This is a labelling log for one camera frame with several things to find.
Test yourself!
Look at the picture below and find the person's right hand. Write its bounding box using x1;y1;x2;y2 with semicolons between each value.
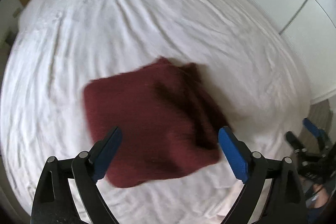
313;184;330;209

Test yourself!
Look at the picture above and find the dark red knitted sweater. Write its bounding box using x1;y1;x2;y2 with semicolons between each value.
83;58;228;188

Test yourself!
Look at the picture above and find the white bed sheet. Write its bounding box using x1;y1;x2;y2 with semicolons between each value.
1;0;310;213

